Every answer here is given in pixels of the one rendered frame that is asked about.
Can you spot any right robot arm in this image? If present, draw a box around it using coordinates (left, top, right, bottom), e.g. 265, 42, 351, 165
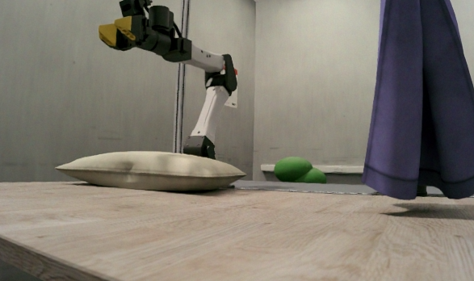
119, 0, 237, 160

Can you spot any grey vertical metal post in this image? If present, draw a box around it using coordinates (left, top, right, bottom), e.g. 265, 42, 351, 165
173, 0, 191, 154

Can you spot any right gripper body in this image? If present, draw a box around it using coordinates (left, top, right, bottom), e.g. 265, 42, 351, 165
101, 15, 157, 51

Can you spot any beige pillow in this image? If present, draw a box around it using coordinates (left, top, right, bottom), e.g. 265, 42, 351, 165
55, 152, 247, 191

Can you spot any purple cloth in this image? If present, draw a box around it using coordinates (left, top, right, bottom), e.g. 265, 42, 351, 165
362, 0, 474, 200

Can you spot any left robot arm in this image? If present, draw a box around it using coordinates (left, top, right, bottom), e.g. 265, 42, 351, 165
372, 185, 446, 197

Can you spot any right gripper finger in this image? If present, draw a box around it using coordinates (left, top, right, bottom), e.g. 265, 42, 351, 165
99, 23, 117, 46
114, 16, 136, 40

